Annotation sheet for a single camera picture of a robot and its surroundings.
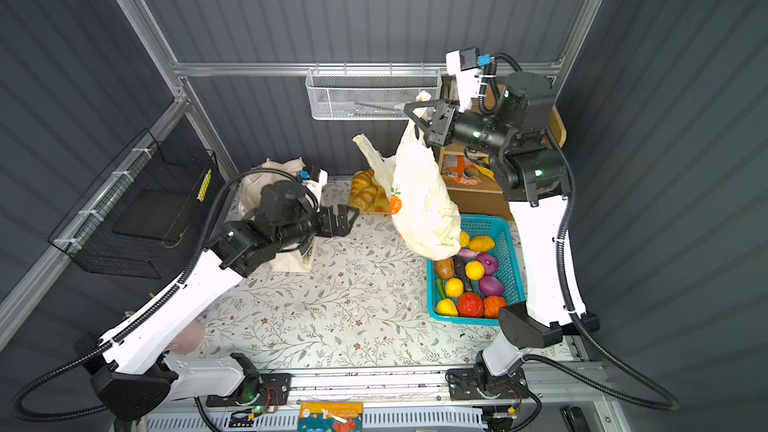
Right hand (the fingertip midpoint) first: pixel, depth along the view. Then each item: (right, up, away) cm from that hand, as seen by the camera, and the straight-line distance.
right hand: (406, 114), depth 51 cm
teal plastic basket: (+32, -35, +35) cm, 59 cm away
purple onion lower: (+26, -39, +34) cm, 58 cm away
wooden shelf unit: (+29, -14, +46) cm, 56 cm away
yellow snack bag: (+28, -4, +45) cm, 54 cm away
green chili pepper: (+12, -41, +38) cm, 57 cm away
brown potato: (+14, -35, +39) cm, 54 cm away
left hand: (-13, -16, +17) cm, 27 cm away
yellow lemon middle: (+22, -35, +36) cm, 55 cm away
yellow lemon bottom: (+13, -44, +32) cm, 56 cm away
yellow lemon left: (+16, -40, +35) cm, 55 cm away
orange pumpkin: (+25, -43, +30) cm, 58 cm away
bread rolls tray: (-11, -11, +60) cm, 62 cm away
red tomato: (+19, -43, +30) cm, 55 cm away
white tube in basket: (-6, +15, +43) cm, 46 cm away
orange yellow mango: (+27, -28, +45) cm, 59 cm away
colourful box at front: (-17, -66, +19) cm, 70 cm away
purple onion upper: (+27, -33, +38) cm, 57 cm away
